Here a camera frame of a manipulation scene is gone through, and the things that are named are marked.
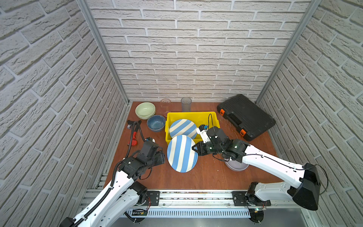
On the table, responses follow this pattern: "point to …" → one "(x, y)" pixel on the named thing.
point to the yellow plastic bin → (208, 118)
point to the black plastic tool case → (248, 117)
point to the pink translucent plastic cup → (165, 103)
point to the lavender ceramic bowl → (235, 165)
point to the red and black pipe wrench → (134, 141)
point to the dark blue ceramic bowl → (156, 123)
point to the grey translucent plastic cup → (186, 104)
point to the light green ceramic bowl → (145, 110)
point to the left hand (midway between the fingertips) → (162, 154)
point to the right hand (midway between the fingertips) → (192, 147)
